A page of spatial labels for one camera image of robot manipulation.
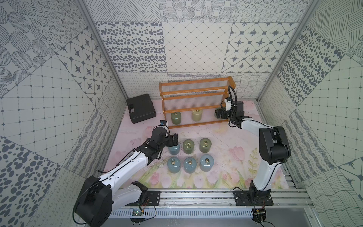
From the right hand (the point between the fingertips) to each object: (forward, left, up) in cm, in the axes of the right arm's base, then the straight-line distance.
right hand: (222, 111), depth 100 cm
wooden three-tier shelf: (+23, +25, -6) cm, 34 cm away
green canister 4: (-6, +4, +7) cm, 10 cm away
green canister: (-27, +25, -2) cm, 36 cm away
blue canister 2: (-37, +14, -2) cm, 40 cm away
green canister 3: (-5, +34, -1) cm, 34 cm away
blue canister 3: (-38, +23, -2) cm, 45 cm away
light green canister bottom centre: (-2, +19, -2) cm, 19 cm away
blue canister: (-38, +32, -2) cm, 50 cm away
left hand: (-23, +32, +5) cm, 40 cm away
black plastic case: (+8, +63, -5) cm, 64 cm away
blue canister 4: (-29, +33, -3) cm, 44 cm away
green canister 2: (-26, +14, -2) cm, 30 cm away
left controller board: (-60, +50, -11) cm, 79 cm away
